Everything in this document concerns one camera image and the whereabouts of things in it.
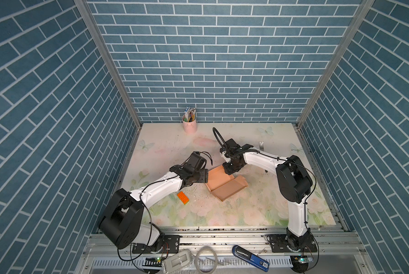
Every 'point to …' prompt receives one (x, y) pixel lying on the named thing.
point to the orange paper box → (223, 185)
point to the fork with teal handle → (261, 145)
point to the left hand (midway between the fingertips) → (202, 174)
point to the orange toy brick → (183, 197)
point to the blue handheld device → (250, 258)
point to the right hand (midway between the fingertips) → (226, 168)
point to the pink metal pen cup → (189, 123)
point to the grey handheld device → (176, 261)
